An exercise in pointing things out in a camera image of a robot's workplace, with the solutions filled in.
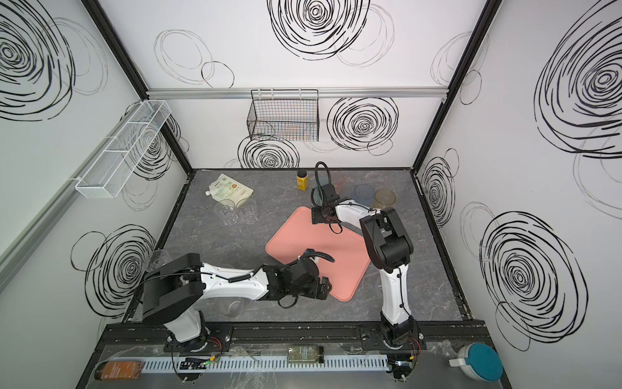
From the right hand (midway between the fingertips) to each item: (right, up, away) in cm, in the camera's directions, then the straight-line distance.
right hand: (318, 216), depth 101 cm
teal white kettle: (+43, -35, -36) cm, 67 cm away
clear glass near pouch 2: (-29, +2, +1) cm, 30 cm away
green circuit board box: (-4, -36, -33) cm, 49 cm away
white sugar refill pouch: (-43, +12, +11) cm, 46 cm away
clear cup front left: (-28, -28, -22) cm, 45 cm away
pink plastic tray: (+10, -8, -22) cm, 26 cm away
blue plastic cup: (+19, +9, -2) cm, 22 cm away
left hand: (+3, -22, -20) cm, 29 cm away
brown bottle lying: (-55, -38, -36) cm, 76 cm away
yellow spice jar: (-7, +16, +5) cm, 18 cm away
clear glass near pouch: (-39, +2, +1) cm, 39 cm away
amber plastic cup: (+26, +8, -7) cm, 28 cm away
